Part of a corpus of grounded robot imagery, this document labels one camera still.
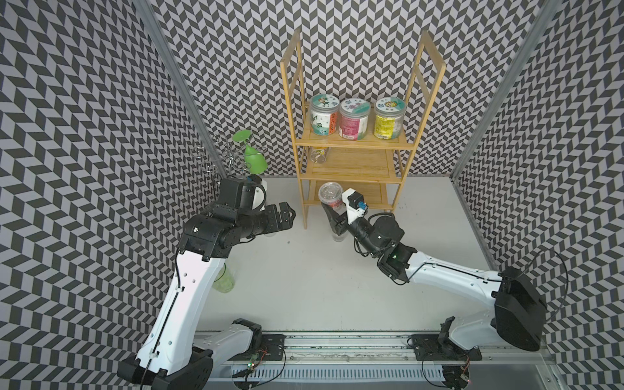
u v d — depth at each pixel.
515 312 0.41
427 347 0.74
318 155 0.78
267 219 0.56
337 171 0.79
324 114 0.64
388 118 0.62
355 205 0.56
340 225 0.61
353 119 0.62
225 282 0.83
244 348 0.60
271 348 0.72
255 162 0.99
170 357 0.35
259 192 0.49
